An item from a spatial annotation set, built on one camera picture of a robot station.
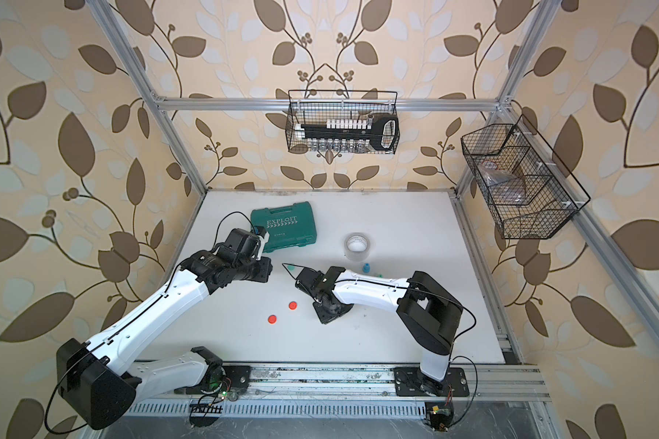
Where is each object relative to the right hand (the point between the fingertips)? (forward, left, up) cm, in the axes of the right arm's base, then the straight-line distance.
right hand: (331, 313), depth 85 cm
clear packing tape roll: (+26, -10, -1) cm, 28 cm away
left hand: (+10, +19, +15) cm, 26 cm away
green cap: (+8, +11, +16) cm, 21 cm away
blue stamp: (+15, -12, +1) cm, 19 cm away
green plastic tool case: (+34, +16, +3) cm, 38 cm away
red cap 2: (0, +19, -2) cm, 19 cm away
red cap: (+4, +13, -2) cm, 14 cm away
